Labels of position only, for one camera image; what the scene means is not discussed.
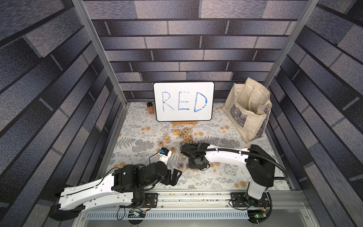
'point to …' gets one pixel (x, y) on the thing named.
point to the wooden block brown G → (185, 137)
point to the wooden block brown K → (168, 140)
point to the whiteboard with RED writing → (187, 101)
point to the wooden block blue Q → (180, 135)
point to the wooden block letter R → (181, 166)
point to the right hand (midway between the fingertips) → (192, 165)
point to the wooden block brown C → (172, 149)
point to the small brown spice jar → (150, 108)
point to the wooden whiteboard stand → (194, 123)
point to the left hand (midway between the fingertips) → (176, 173)
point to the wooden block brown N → (185, 132)
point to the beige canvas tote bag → (247, 108)
